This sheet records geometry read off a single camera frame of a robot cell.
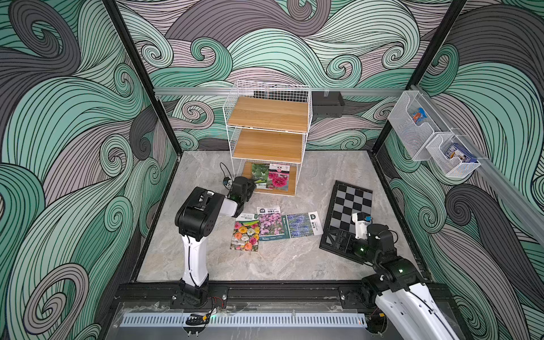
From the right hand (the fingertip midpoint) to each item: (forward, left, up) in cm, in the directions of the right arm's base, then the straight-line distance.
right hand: (338, 235), depth 78 cm
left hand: (+31, +33, -4) cm, 45 cm away
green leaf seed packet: (+38, +31, -9) cm, 50 cm away
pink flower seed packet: (+9, +25, -9) cm, 28 cm away
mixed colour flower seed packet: (+6, +37, -10) cm, 38 cm away
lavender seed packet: (+9, +11, -10) cm, 18 cm away
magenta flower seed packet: (+35, +21, -8) cm, 42 cm away
